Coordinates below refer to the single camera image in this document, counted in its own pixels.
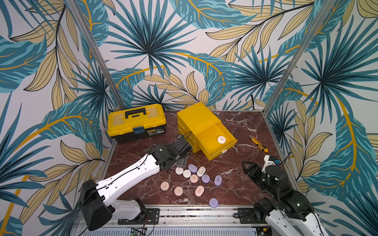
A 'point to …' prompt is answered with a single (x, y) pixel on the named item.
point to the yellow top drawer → (207, 138)
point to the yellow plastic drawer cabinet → (193, 119)
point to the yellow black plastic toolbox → (130, 125)
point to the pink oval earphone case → (199, 191)
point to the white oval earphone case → (201, 171)
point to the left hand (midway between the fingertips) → (176, 159)
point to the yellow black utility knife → (260, 145)
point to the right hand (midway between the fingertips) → (244, 165)
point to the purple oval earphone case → (218, 180)
